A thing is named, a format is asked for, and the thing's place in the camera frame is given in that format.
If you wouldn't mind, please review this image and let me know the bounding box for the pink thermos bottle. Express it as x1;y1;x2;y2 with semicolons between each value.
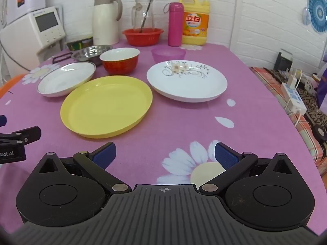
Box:
164;2;184;47

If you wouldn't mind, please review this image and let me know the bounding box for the cream thermos jug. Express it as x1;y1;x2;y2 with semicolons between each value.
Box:
92;0;123;45

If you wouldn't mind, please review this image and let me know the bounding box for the pink floral tablecloth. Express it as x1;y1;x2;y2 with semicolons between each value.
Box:
0;42;322;235

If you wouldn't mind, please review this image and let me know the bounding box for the blue round wall fan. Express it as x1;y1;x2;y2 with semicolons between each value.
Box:
303;0;327;33

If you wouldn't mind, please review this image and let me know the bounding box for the green round tin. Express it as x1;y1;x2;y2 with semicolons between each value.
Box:
66;35;94;51

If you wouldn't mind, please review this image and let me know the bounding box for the white silver-rimmed plate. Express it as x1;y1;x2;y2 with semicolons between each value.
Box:
36;62;96;98

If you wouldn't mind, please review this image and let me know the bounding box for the orange stool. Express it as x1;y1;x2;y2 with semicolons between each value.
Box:
0;73;26;99

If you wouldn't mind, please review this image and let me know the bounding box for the black stand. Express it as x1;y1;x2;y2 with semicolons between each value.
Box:
274;48;294;70

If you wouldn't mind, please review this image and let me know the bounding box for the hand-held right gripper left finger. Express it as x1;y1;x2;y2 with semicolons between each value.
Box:
38;141;132;194

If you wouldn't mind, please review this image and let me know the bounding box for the white power strip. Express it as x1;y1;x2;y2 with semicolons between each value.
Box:
280;82;307;115

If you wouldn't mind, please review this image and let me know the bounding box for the dark purple bag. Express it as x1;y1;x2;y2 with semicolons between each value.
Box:
317;53;327;108

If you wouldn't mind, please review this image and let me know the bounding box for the white floral plate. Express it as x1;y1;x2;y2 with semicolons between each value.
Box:
147;60;228;102

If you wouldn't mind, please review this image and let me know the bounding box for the black square frame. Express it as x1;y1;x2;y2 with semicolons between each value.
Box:
52;52;74;63

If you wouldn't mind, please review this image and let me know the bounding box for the purple plastic bowl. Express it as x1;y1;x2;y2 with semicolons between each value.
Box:
151;46;186;63

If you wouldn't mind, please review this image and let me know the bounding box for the red plastic basin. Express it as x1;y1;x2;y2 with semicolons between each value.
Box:
122;28;164;47

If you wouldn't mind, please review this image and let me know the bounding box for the white appliance with screen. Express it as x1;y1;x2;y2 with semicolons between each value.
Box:
0;6;67;57

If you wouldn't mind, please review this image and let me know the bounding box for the plaid blanket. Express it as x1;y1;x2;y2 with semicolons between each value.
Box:
250;66;327;176

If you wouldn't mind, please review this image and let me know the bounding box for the leopard print cloth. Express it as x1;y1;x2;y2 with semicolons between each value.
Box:
266;68;327;143

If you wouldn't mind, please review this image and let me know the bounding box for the yellow detergent bottle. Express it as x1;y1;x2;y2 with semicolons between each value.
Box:
179;0;212;46

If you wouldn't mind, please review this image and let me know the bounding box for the white charger plug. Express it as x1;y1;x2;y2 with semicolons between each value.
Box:
287;71;299;87

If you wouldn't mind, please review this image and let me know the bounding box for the glass pitcher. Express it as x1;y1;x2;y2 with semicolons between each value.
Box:
131;0;155;33

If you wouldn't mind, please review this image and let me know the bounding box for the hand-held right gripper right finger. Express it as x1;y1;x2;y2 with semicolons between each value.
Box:
199;142;293;196

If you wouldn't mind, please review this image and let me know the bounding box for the stainless steel bowl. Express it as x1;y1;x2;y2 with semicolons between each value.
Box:
71;45;113;67

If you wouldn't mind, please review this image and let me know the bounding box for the yellow plastic plate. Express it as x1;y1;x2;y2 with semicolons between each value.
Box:
60;76;153;139

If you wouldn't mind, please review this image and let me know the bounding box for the red bowl with white inside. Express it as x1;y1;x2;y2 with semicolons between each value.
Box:
99;47;141;76

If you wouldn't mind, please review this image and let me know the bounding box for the black stirring stick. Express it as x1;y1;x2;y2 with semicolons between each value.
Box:
139;0;154;33

